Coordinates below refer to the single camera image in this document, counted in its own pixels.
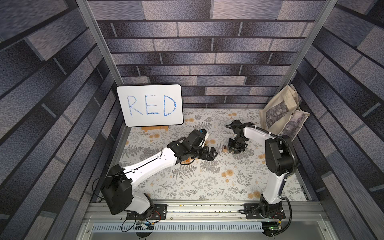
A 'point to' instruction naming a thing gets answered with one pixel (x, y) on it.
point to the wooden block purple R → (225, 148)
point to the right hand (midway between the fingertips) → (230, 150)
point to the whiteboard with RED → (151, 105)
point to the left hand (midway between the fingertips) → (212, 153)
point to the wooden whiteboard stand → (146, 128)
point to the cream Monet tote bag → (282, 114)
